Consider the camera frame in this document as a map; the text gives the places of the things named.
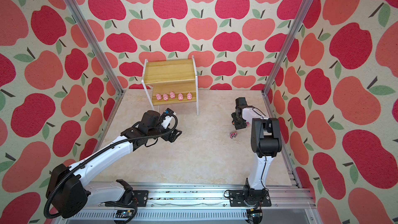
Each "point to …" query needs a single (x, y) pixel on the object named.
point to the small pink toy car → (233, 134)
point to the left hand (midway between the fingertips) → (177, 129)
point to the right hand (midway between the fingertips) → (237, 120)
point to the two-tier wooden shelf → (173, 82)
